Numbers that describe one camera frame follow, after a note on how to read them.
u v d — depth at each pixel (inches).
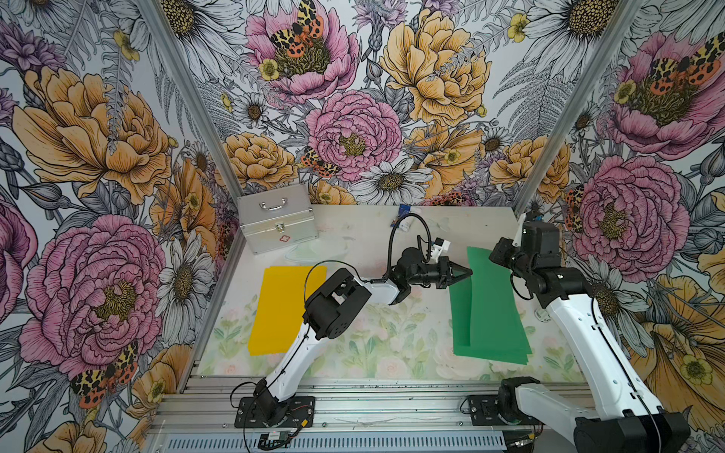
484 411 29.1
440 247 34.0
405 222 45.2
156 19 28.2
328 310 23.2
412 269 30.7
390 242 32.0
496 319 32.7
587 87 33.5
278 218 39.2
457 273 32.7
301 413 29.4
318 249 43.8
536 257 21.7
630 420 14.9
